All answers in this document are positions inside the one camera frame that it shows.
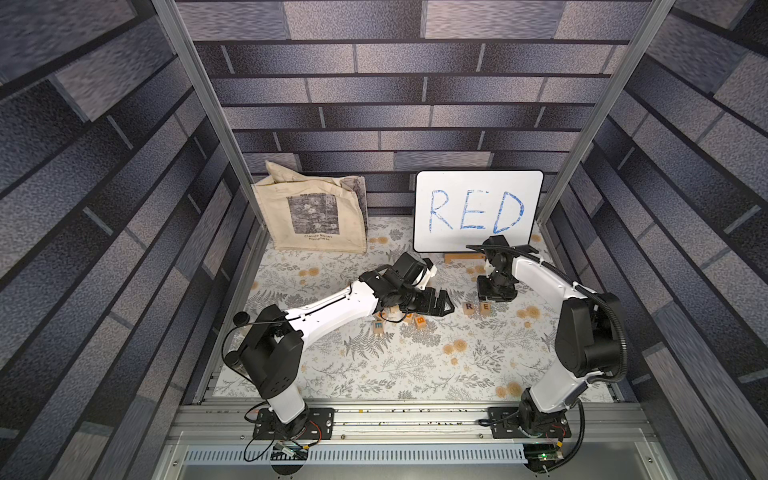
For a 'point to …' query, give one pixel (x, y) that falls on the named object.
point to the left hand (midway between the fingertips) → (443, 307)
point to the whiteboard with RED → (459, 209)
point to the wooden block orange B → (420, 321)
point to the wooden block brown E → (486, 308)
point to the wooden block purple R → (469, 309)
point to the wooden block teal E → (378, 328)
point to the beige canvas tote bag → (314, 213)
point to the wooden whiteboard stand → (458, 256)
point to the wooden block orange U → (409, 317)
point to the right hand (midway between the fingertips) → (488, 295)
